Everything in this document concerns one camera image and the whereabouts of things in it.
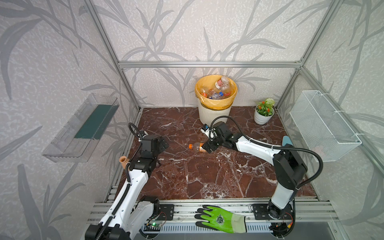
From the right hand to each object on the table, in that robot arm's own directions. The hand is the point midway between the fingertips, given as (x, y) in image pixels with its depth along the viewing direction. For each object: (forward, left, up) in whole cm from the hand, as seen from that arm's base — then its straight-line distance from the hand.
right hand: (207, 136), depth 90 cm
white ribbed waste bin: (+15, 0, +1) cm, 15 cm away
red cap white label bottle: (+27, -10, +19) cm, 34 cm away
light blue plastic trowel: (+5, -54, -12) cm, 56 cm away
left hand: (-5, +26, +7) cm, 28 cm away
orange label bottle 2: (+28, +1, +10) cm, 30 cm away
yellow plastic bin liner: (+35, -1, +14) cm, 38 cm away
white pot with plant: (+18, -38, +3) cm, 43 cm away
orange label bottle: (-3, +6, -7) cm, 10 cm away
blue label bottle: (+26, -6, +10) cm, 28 cm away
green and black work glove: (-41, -3, -8) cm, 42 cm away
